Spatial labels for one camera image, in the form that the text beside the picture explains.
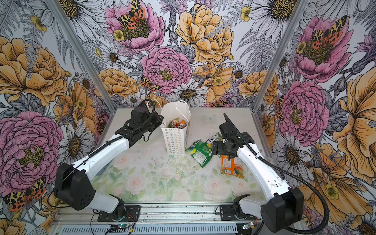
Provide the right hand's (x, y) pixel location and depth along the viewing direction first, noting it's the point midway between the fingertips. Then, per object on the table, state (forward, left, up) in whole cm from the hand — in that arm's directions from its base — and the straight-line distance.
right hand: (223, 154), depth 78 cm
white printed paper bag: (+9, +25, +2) cm, 27 cm away
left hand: (+17, +31, +9) cm, 37 cm away
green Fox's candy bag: (+19, -1, -12) cm, 22 cm away
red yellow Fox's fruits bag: (+27, +26, -5) cm, 38 cm away
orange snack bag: (-2, -5, -13) cm, 14 cm away
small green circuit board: (-28, +50, -15) cm, 60 cm away
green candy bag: (+9, +10, -13) cm, 19 cm away
